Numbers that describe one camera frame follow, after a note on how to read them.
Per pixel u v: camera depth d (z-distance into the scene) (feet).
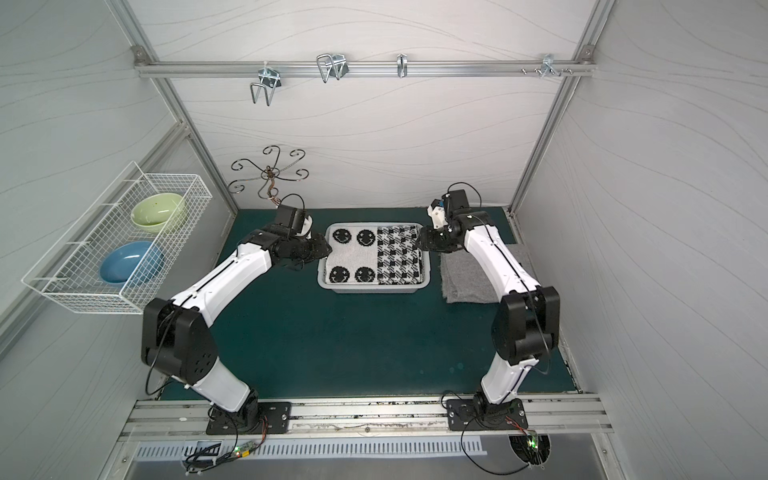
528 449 2.36
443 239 2.43
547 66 2.51
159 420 2.46
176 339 1.45
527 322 1.54
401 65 2.53
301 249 2.48
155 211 2.40
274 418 2.41
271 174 2.89
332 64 2.50
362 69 2.62
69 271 1.90
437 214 2.66
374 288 2.89
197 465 2.23
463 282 3.10
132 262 2.16
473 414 2.40
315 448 2.31
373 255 3.08
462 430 2.38
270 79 2.57
